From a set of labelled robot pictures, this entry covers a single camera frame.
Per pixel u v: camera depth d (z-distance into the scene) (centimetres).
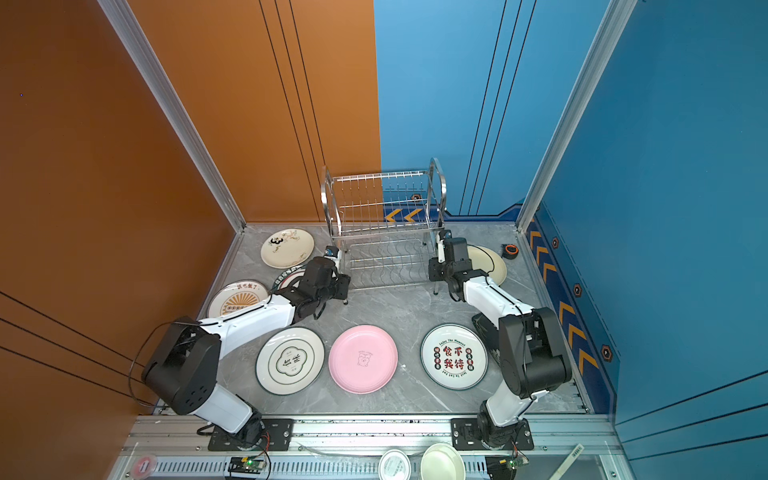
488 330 91
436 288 99
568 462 70
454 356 86
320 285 70
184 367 45
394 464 64
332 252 79
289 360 85
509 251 109
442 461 71
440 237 85
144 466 70
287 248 113
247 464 71
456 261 71
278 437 74
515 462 70
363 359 85
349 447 72
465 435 72
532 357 46
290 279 103
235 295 99
